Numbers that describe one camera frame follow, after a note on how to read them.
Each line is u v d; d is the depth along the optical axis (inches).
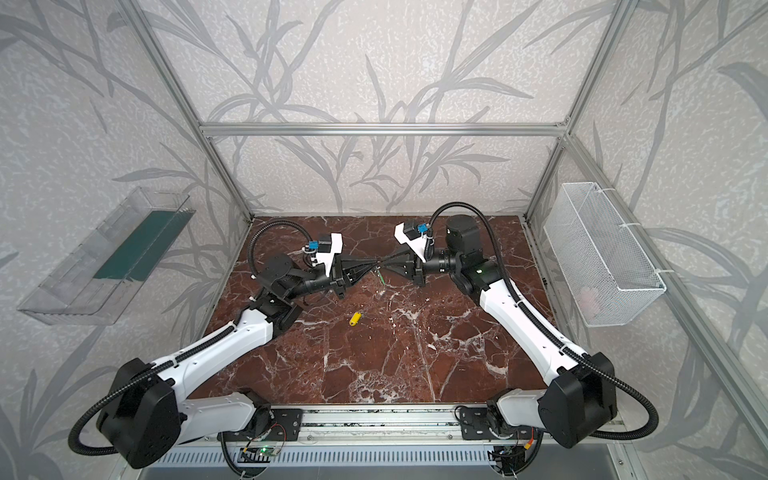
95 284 25.2
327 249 22.4
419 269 23.5
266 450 27.8
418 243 23.1
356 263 24.7
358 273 25.7
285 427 28.4
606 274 24.0
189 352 18.0
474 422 29.0
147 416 15.3
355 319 36.3
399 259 25.1
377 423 29.7
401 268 24.9
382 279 26.8
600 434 16.8
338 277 23.4
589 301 28.6
